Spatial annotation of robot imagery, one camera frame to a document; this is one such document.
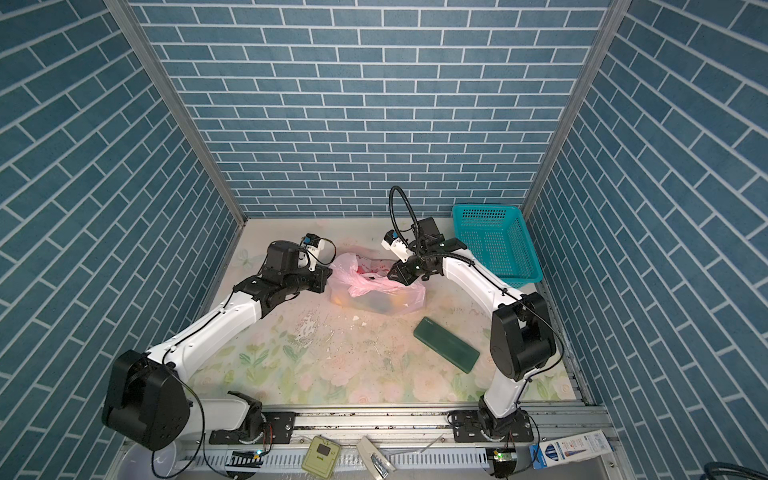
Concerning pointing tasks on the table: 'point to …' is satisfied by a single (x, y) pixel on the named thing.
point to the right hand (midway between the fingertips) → (391, 269)
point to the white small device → (373, 460)
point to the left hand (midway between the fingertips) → (333, 270)
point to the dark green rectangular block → (447, 344)
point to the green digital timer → (321, 457)
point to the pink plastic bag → (361, 283)
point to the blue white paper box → (556, 452)
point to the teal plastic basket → (498, 236)
